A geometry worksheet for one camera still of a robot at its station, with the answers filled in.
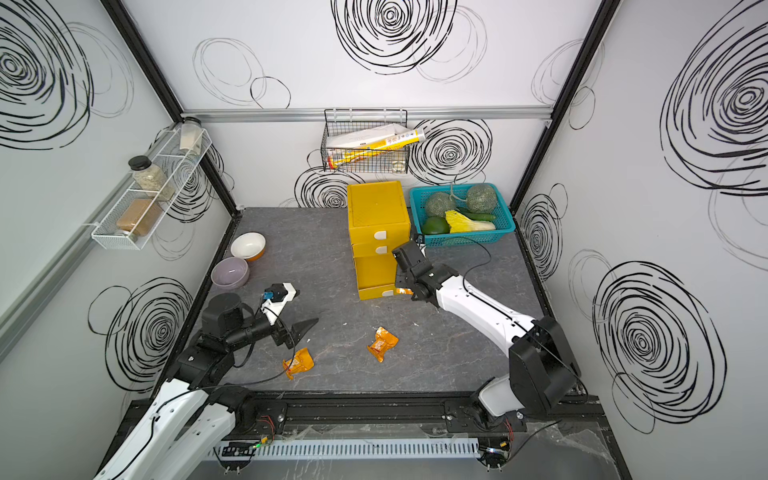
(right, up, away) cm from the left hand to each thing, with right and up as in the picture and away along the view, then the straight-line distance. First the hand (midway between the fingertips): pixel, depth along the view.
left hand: (304, 304), depth 72 cm
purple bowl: (-32, +4, +26) cm, 42 cm away
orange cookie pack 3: (+25, +1, +12) cm, 28 cm away
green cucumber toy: (+53, +24, +35) cm, 68 cm away
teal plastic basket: (+34, +33, +43) cm, 64 cm away
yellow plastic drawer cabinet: (+18, +20, +14) cm, 30 cm away
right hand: (+26, +6, +13) cm, 30 cm away
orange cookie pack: (-4, -18, +9) cm, 21 cm away
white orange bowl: (-29, +13, +33) cm, 45 cm away
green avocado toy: (+37, +21, +33) cm, 54 cm away
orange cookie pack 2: (+20, -14, +13) cm, 27 cm away
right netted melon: (+54, +30, +35) cm, 71 cm away
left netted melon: (+39, +29, +36) cm, 61 cm away
